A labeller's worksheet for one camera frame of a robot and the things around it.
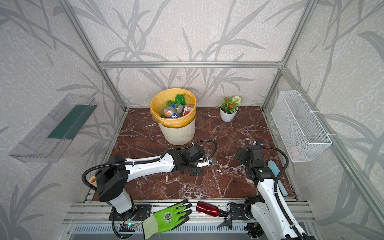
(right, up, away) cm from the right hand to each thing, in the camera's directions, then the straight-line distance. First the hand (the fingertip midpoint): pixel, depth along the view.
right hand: (245, 149), depth 84 cm
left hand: (-24, -5, +1) cm, 25 cm away
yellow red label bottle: (-33, +23, +1) cm, 40 cm away
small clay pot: (-79, -13, -10) cm, 81 cm away
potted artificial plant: (-6, +25, +18) cm, 31 cm away
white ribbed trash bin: (-39, +7, +4) cm, 40 cm away
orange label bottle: (-44, +22, +1) cm, 49 cm away
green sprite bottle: (-38, +30, +7) cm, 49 cm away
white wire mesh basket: (+18, +9, -22) cm, 30 cm away
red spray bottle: (-21, -27, -13) cm, 36 cm away
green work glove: (-42, -31, -13) cm, 54 cm away
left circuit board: (-61, -36, -12) cm, 72 cm away
